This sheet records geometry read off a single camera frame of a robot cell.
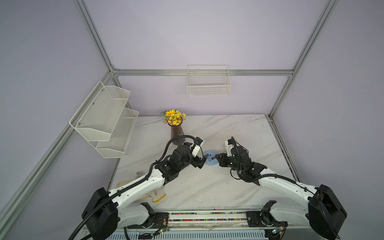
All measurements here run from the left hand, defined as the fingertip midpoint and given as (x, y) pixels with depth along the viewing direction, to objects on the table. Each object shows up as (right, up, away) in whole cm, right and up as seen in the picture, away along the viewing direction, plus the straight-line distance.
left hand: (199, 150), depth 79 cm
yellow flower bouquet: (-15, +19, +7) cm, 25 cm away
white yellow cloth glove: (-24, -25, +1) cm, 35 cm away
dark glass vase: (-13, +10, +16) cm, 23 cm away
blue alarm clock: (+6, -8, +12) cm, 16 cm away
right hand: (+10, -5, +5) cm, 12 cm away
